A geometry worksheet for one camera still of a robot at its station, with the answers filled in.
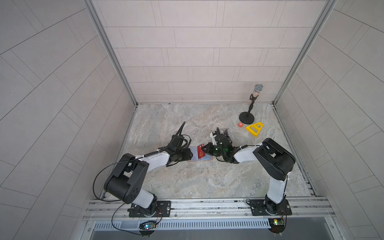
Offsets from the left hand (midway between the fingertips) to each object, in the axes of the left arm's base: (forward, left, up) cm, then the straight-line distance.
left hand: (194, 153), depth 90 cm
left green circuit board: (-35, +19, +4) cm, 40 cm away
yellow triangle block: (+19, -41, 0) cm, 45 cm away
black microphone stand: (+28, -38, 0) cm, 47 cm away
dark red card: (-1, -4, +2) cm, 4 cm away
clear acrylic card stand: (+14, -19, +4) cm, 24 cm away
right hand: (+2, -3, +1) cm, 4 cm away
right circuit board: (-35, -39, 0) cm, 52 cm away
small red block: (+21, -32, 0) cm, 38 cm away
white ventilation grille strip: (-34, -21, 0) cm, 40 cm away
